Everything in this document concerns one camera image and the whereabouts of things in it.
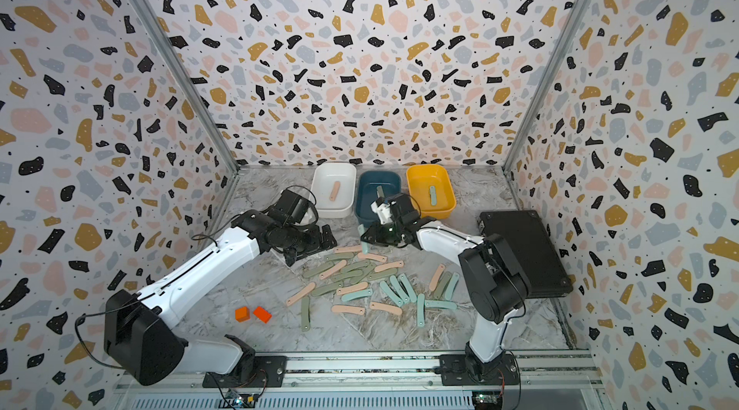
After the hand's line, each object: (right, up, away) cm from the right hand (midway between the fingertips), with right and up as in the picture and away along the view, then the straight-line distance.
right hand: (364, 237), depth 89 cm
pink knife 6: (+10, -10, +6) cm, 15 cm away
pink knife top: (-6, -5, +8) cm, 12 cm away
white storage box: (-18, +21, +28) cm, 39 cm away
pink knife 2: (-19, -17, -1) cm, 26 cm away
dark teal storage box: (-1, +13, +24) cm, 27 cm away
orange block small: (-34, -21, -6) cm, 41 cm away
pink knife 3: (-4, -20, -5) cm, 21 cm away
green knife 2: (-17, -22, -5) cm, 28 cm away
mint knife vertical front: (+17, -21, -5) cm, 27 cm away
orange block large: (-30, -22, -5) cm, 37 cm away
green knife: (+4, +14, +25) cm, 29 cm away
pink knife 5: (+22, -13, +2) cm, 26 cm away
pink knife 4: (+8, -21, -3) cm, 23 cm away
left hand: (-9, -1, -9) cm, 13 cm away
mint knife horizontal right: (+23, -20, -3) cm, 30 cm away
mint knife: (+25, +13, +24) cm, 37 cm away
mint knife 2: (+27, -15, +1) cm, 31 cm away
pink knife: (-14, +14, +25) cm, 32 cm away
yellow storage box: (+21, +20, +29) cm, 41 cm away
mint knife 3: (-2, -18, -1) cm, 18 cm away
